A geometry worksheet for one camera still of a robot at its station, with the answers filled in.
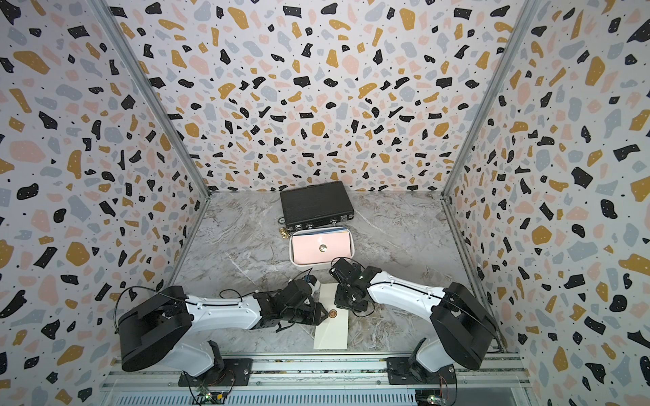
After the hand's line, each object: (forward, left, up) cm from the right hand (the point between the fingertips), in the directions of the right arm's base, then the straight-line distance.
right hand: (338, 306), depth 84 cm
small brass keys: (+31, +24, -1) cm, 40 cm away
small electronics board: (-26, +35, -3) cm, 43 cm away
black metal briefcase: (+45, +12, 0) cm, 46 cm away
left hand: (-3, +3, 0) cm, 4 cm away
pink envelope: (+22, +7, +1) cm, 23 cm away
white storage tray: (+15, +5, 0) cm, 16 cm away
